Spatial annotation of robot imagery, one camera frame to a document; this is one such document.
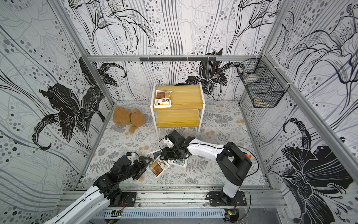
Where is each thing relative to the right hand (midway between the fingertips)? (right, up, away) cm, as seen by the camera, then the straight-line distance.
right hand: (164, 157), depth 83 cm
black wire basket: (+64, +45, +5) cm, 78 cm away
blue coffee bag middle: (+10, -4, +3) cm, 11 cm away
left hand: (-8, -6, -2) cm, 10 cm away
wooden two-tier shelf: (+8, +30, -11) cm, 33 cm away
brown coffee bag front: (-4, -6, -1) cm, 7 cm away
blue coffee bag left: (-7, 0, +5) cm, 9 cm away
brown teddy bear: (-32, +24, +15) cm, 43 cm away
